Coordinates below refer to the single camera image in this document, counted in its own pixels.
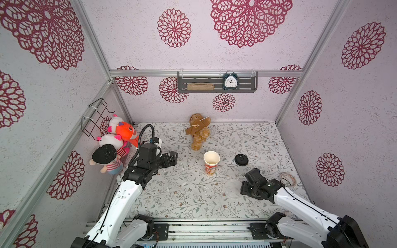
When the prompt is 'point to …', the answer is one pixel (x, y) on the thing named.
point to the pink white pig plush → (112, 138)
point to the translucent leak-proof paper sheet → (232, 189)
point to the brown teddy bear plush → (199, 128)
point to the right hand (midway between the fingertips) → (243, 188)
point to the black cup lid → (241, 159)
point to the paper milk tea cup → (211, 159)
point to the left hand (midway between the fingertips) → (171, 157)
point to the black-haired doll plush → (107, 155)
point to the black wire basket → (94, 119)
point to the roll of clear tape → (288, 179)
